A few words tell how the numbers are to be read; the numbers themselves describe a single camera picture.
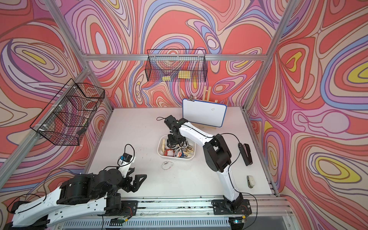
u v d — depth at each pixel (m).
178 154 0.87
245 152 0.92
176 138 0.78
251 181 0.79
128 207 0.73
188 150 0.93
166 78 0.82
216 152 0.55
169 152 0.93
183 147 0.91
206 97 0.90
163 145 0.91
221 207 0.72
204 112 0.91
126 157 0.56
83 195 0.44
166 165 0.88
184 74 0.91
